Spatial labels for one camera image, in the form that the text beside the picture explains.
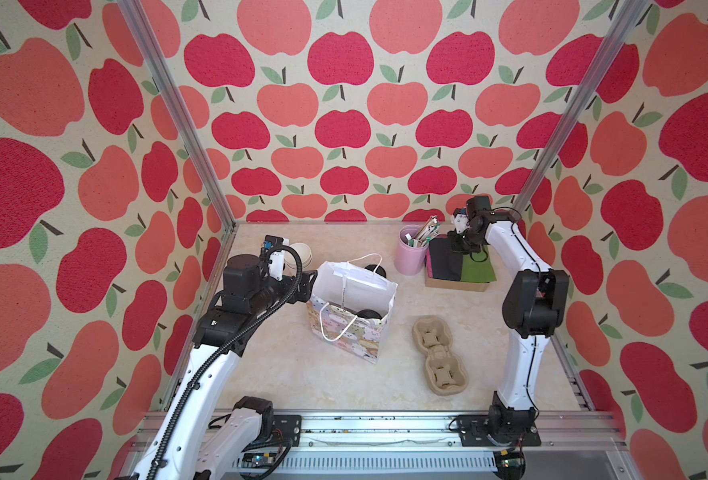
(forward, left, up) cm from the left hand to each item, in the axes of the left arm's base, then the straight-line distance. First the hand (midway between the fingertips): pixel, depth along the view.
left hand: (304, 270), depth 71 cm
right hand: (+21, -47, -17) cm, 54 cm away
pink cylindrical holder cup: (+20, -31, -22) cm, 43 cm away
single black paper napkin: (+18, -43, -21) cm, 51 cm away
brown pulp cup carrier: (-16, -37, -26) cm, 48 cm away
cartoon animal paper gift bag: (+3, -11, -23) cm, 26 cm away
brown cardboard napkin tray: (+13, -46, -25) cm, 54 cm away
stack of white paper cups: (+19, +3, -15) cm, 24 cm away
